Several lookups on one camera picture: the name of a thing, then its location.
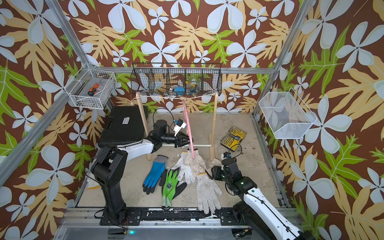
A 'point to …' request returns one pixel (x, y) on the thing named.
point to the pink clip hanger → (189, 129)
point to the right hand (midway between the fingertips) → (213, 168)
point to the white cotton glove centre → (183, 168)
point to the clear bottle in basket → (194, 85)
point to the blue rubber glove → (158, 170)
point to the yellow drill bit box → (233, 139)
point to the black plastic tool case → (124, 126)
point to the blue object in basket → (180, 91)
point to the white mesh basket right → (288, 116)
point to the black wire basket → (177, 79)
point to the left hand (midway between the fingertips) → (192, 138)
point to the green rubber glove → (171, 187)
